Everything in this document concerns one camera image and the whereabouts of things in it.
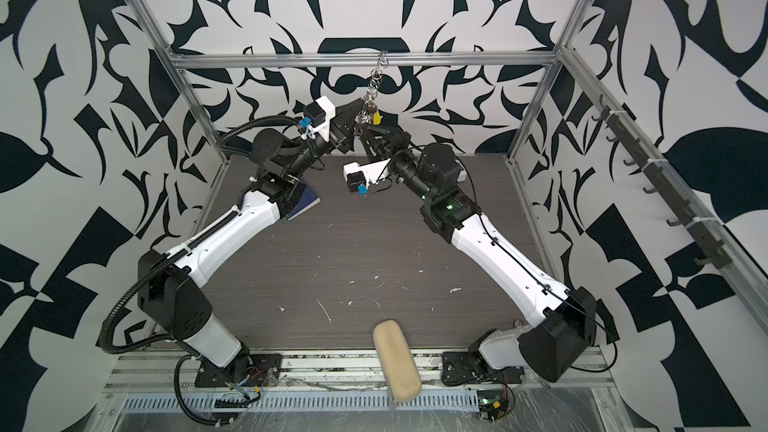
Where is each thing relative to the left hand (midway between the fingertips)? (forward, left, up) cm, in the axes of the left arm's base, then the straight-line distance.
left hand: (360, 89), depth 58 cm
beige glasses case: (-38, -7, -50) cm, 63 cm away
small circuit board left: (-45, +35, -56) cm, 80 cm away
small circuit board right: (-47, -29, -54) cm, 77 cm away
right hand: (-3, -2, -5) cm, 6 cm away
